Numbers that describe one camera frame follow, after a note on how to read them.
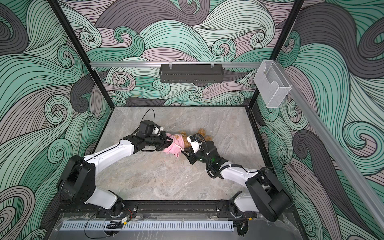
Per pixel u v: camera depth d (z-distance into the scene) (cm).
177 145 78
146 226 70
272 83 78
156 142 73
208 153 63
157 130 81
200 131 98
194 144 72
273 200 41
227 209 73
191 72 96
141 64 188
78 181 43
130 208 73
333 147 52
